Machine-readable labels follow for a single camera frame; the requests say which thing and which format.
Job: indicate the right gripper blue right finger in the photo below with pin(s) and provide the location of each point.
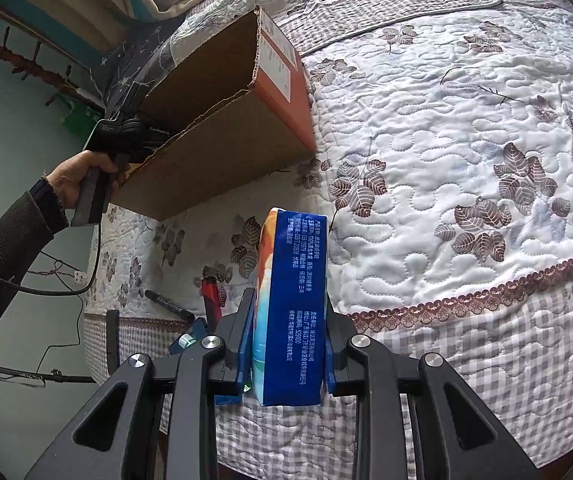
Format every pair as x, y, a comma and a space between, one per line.
330, 347

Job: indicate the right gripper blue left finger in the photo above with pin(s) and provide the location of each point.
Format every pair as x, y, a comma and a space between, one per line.
233, 372

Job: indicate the blue calculator remote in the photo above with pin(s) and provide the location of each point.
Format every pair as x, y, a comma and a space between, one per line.
193, 334

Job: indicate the blue orange tissue pack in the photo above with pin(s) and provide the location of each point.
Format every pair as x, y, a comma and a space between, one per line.
289, 321

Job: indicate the red black lighter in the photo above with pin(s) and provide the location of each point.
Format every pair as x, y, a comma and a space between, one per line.
211, 297

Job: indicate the black marker pen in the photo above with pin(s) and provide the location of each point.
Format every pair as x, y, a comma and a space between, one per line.
185, 315

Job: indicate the person's left forearm dark sleeve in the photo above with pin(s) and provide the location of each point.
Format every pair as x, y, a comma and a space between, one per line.
25, 230

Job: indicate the person's left hand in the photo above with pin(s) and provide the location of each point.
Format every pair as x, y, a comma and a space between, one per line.
66, 178

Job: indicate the green bag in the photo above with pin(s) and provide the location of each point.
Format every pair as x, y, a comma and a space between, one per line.
80, 119

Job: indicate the dark constellation pillow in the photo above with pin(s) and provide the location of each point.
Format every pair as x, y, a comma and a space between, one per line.
136, 64

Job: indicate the wooden coat rack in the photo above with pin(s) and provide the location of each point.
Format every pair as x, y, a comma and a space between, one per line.
64, 87

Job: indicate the brown cardboard box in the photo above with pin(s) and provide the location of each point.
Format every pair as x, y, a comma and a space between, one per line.
236, 109

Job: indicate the left beige curtain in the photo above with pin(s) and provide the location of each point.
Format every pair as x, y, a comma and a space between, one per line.
86, 29

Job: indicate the black tripod rod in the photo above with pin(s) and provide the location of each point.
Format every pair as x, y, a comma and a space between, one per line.
54, 376

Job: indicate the floral quilted bedspread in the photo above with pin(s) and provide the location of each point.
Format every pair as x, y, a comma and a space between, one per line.
444, 164

